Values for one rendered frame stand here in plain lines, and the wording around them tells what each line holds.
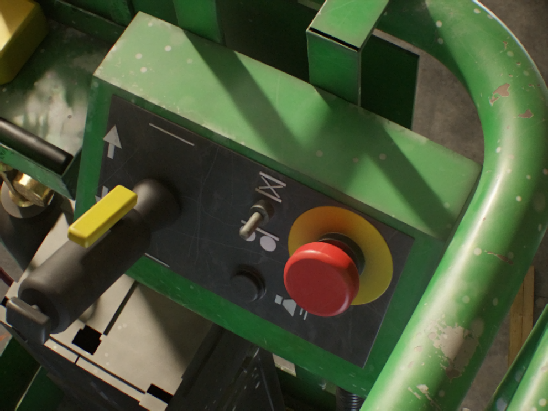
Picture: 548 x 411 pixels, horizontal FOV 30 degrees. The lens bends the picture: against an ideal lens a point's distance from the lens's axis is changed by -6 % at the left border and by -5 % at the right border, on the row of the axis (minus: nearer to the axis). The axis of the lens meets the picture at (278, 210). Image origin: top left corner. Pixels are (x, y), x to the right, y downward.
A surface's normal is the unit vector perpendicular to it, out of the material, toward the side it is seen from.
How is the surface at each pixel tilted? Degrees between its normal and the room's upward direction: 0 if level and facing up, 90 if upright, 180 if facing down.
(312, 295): 58
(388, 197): 0
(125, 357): 0
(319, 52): 90
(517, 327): 0
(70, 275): 37
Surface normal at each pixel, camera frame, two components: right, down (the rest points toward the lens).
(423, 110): -0.06, -0.40
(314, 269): -0.44, 0.47
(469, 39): -0.41, -0.09
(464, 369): 0.58, 0.02
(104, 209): 0.22, -0.77
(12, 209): -0.19, -0.18
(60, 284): 0.48, -0.59
